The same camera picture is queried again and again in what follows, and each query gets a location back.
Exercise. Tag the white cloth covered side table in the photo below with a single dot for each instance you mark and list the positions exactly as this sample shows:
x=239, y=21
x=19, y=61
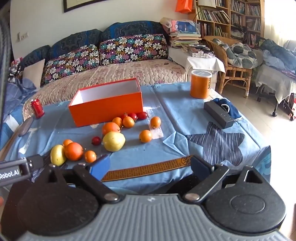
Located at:
x=203, y=63

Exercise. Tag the white wall switch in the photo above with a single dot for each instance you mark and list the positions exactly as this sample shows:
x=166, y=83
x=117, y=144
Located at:
x=23, y=36

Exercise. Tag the large reddish orange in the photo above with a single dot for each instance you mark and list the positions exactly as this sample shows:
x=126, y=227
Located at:
x=73, y=151

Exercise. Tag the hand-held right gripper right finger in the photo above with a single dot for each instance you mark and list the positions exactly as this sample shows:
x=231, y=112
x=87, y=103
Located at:
x=198, y=167

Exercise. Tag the blue quilt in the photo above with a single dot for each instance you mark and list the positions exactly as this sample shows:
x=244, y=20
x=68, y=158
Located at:
x=279, y=52

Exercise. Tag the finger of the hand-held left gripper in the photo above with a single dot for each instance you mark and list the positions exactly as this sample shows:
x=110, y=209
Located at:
x=35, y=162

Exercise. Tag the small orange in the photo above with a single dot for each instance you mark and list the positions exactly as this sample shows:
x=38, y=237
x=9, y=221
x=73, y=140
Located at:
x=90, y=156
x=155, y=122
x=67, y=142
x=128, y=122
x=117, y=121
x=145, y=136

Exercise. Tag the black rectangular box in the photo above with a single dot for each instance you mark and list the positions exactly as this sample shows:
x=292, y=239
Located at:
x=217, y=114

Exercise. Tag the brown patterned belt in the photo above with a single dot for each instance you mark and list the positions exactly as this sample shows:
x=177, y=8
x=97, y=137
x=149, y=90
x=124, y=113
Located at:
x=143, y=170

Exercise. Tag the leaf print cushion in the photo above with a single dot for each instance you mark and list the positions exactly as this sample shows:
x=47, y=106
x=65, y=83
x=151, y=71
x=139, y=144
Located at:
x=240, y=55

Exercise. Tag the framed flower painting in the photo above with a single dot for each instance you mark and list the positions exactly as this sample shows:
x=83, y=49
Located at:
x=78, y=4

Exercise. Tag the colourful clothes pile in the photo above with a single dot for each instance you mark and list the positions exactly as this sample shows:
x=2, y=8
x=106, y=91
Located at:
x=15, y=70

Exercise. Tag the stack of books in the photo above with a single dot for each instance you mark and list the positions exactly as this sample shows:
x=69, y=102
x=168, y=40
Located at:
x=185, y=34

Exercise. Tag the pale plastic bag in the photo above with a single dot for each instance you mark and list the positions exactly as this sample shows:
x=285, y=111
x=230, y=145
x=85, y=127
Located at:
x=165, y=22

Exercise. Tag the small yellow pear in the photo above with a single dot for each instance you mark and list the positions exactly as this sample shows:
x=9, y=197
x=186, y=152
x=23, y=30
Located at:
x=57, y=155

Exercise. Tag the wooden bookshelf with books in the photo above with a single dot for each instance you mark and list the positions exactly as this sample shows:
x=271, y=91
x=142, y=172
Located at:
x=231, y=16

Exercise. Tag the floral cushion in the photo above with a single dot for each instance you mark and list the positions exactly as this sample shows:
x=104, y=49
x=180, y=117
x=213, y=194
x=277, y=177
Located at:
x=134, y=49
x=71, y=63

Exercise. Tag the orange cardboard box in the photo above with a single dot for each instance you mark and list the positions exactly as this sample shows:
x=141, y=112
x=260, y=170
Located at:
x=108, y=109

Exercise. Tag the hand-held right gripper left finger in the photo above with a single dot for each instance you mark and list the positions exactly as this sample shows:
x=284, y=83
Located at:
x=101, y=166

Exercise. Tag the orange paper bag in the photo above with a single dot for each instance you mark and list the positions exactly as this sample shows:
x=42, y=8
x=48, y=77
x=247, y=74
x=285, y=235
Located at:
x=183, y=5

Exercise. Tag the clear plastic wrapper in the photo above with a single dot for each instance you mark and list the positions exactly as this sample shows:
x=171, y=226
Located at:
x=157, y=132

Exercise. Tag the beige quilted sofa cover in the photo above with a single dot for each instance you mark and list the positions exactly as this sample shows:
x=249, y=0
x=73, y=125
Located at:
x=129, y=71

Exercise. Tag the dark blue patterned cushion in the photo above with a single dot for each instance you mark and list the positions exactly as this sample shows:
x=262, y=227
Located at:
x=34, y=55
x=131, y=28
x=74, y=40

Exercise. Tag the blue star tablecloth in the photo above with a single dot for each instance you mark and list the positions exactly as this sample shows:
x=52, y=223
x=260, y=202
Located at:
x=185, y=111

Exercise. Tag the orange canister with clear lid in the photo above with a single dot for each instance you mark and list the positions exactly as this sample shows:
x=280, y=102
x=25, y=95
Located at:
x=200, y=85

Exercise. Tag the red drink can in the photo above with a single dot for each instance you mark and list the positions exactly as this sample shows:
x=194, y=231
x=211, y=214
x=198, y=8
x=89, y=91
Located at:
x=37, y=108

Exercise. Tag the beige pillow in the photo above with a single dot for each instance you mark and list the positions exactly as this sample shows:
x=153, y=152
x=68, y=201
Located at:
x=34, y=73

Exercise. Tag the large yellow pear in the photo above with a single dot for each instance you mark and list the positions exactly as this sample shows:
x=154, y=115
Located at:
x=113, y=141

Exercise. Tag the wicker chair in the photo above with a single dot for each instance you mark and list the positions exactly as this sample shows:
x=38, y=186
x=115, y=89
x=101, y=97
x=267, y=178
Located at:
x=233, y=74

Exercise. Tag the cloth covered office chair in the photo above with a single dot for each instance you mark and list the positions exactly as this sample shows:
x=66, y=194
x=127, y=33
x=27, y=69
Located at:
x=275, y=81

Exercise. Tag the pile of small boxes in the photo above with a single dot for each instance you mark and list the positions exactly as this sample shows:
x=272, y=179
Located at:
x=201, y=52

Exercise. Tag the crumpled blue sheet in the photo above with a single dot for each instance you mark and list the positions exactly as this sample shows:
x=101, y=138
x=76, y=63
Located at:
x=16, y=97

